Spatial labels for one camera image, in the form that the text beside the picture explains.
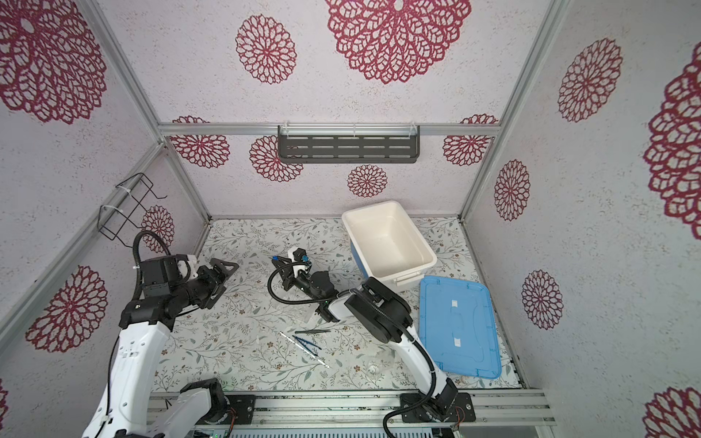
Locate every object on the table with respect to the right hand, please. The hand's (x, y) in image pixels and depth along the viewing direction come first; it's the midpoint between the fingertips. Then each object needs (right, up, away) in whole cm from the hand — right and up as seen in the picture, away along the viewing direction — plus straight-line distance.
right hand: (275, 256), depth 86 cm
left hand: (-9, -6, -10) cm, 15 cm away
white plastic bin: (+39, +4, +26) cm, 47 cm away
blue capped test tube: (0, 0, 0) cm, 0 cm away
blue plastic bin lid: (+59, -23, +5) cm, 64 cm away
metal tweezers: (+12, -25, +3) cm, 27 cm away
